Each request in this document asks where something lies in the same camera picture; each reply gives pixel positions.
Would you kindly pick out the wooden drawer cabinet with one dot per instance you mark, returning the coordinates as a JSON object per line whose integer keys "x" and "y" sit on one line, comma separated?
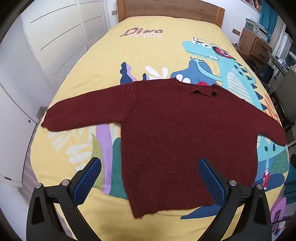
{"x": 259, "y": 48}

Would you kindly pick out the dark bag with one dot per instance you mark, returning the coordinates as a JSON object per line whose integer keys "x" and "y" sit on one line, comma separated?
{"x": 266, "y": 74}

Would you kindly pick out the wooden headboard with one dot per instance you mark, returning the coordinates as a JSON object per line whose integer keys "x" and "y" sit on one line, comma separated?
{"x": 173, "y": 10}

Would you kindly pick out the purple plastic stool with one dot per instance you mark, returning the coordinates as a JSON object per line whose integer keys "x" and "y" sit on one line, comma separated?
{"x": 277, "y": 208}

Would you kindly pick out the wall outlet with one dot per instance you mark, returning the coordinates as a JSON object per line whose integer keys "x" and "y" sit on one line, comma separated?
{"x": 235, "y": 31}

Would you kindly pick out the dark red knit sweater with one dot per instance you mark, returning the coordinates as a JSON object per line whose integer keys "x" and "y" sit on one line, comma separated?
{"x": 173, "y": 129}

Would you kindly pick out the row of books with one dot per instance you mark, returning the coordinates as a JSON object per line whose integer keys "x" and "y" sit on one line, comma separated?
{"x": 254, "y": 3}

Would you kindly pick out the white printer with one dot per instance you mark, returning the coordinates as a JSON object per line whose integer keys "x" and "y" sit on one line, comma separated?
{"x": 263, "y": 33}

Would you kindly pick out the yellow dinosaur print bed sheet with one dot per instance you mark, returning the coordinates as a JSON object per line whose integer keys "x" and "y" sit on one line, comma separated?
{"x": 143, "y": 55}

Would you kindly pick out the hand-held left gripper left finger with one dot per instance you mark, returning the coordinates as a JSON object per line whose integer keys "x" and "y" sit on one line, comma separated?
{"x": 89, "y": 180}

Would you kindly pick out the grey-green chair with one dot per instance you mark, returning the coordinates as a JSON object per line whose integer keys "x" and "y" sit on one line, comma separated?
{"x": 289, "y": 83}

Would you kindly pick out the white wardrobe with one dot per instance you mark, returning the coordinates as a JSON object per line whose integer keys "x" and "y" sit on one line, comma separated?
{"x": 57, "y": 30}

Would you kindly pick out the teal curtain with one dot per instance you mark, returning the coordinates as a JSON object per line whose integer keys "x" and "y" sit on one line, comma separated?
{"x": 269, "y": 16}

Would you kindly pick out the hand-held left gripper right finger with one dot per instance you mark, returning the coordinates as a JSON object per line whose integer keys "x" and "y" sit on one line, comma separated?
{"x": 211, "y": 180}

